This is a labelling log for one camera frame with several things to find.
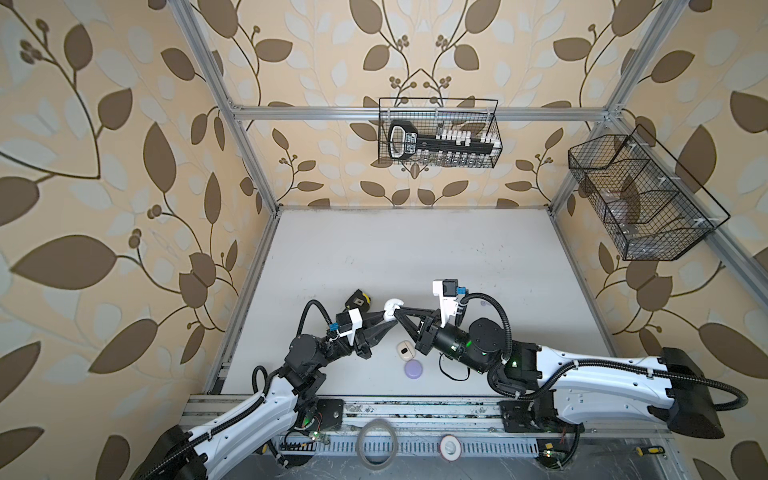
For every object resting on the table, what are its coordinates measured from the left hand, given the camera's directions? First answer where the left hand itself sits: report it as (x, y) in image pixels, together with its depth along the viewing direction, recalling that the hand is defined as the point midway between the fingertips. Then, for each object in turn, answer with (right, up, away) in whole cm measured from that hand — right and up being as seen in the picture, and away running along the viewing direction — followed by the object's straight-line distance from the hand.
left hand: (394, 318), depth 64 cm
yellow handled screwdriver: (+61, -32, +5) cm, 69 cm away
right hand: (+1, +1, -3) cm, 3 cm away
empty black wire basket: (+64, +25, +9) cm, 69 cm away
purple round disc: (+5, -19, +17) cm, 26 cm away
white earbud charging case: (-1, +3, -1) cm, 3 cm away
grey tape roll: (-4, -32, +7) cm, 33 cm away
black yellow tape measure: (-11, -2, +29) cm, 31 cm away
